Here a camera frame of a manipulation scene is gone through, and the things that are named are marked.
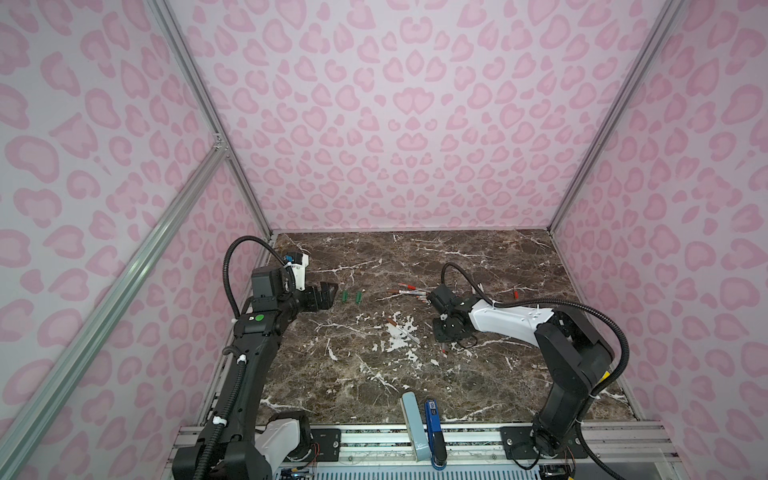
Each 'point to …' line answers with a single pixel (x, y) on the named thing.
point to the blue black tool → (438, 448)
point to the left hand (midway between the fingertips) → (322, 281)
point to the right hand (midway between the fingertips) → (441, 334)
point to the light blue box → (415, 425)
